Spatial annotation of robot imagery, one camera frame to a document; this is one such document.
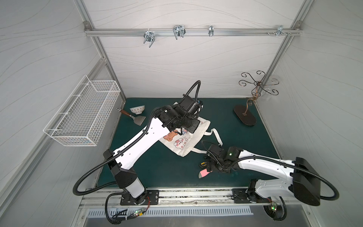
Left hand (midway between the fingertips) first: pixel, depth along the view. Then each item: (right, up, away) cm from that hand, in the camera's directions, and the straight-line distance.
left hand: (194, 123), depth 69 cm
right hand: (+11, -27, +11) cm, 31 cm away
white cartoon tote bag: (-5, -15, +21) cm, 27 cm away
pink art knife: (+6, -30, +11) cm, 33 cm away
